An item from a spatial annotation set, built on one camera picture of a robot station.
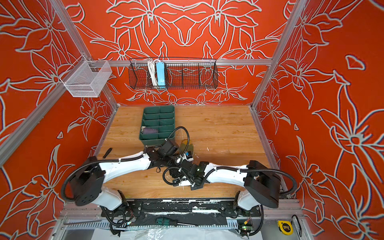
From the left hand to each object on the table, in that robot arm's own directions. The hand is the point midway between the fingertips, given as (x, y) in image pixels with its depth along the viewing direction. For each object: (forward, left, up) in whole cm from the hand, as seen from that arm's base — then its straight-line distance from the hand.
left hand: (186, 167), depth 81 cm
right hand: (-4, -2, -6) cm, 8 cm away
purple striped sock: (+24, +26, 0) cm, 35 cm away
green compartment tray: (+35, +24, -6) cm, 43 cm away
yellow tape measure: (-24, -48, -5) cm, 54 cm away
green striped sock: (+17, +3, -6) cm, 19 cm away
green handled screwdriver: (-25, +8, -5) cm, 26 cm away
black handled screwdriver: (+9, +51, -5) cm, 52 cm away
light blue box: (+46, +18, +28) cm, 57 cm away
